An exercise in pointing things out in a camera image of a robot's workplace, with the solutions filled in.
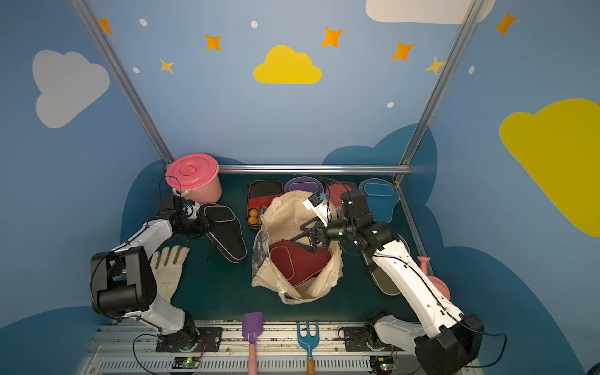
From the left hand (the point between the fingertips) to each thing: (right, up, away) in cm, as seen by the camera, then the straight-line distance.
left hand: (218, 222), depth 92 cm
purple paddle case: (+35, +18, +28) cm, 48 cm away
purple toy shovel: (+17, -33, -17) cm, 41 cm away
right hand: (+34, -1, -24) cm, 42 cm away
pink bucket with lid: (-11, +20, +5) cm, 23 cm away
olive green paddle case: (+63, -21, -6) cm, 67 cm away
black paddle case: (+1, -5, +4) cm, 6 cm away
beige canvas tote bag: (+26, +2, -12) cm, 29 cm away
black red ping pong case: (+13, +12, +23) cm, 29 cm away
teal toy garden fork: (+36, -37, -19) cm, 55 cm away
